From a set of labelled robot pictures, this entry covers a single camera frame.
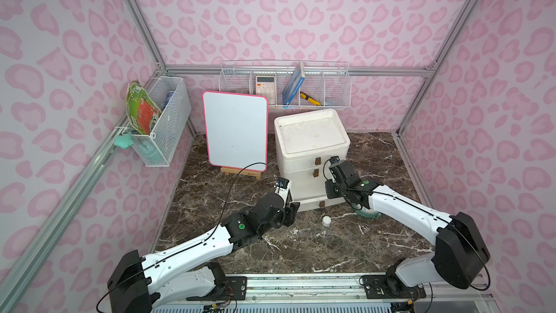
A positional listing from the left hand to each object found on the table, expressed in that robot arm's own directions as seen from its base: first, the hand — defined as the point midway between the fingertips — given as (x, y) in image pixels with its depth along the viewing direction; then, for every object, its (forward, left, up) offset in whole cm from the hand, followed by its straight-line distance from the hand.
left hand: (293, 198), depth 75 cm
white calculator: (+47, +12, +13) cm, 50 cm away
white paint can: (-2, -13, -15) cm, 20 cm away
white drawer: (+15, -9, +1) cm, 18 cm away
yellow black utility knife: (+45, -8, +8) cm, 46 cm away
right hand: (+10, -14, -7) cm, 19 cm away
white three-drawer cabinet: (+21, -5, +6) cm, 23 cm away
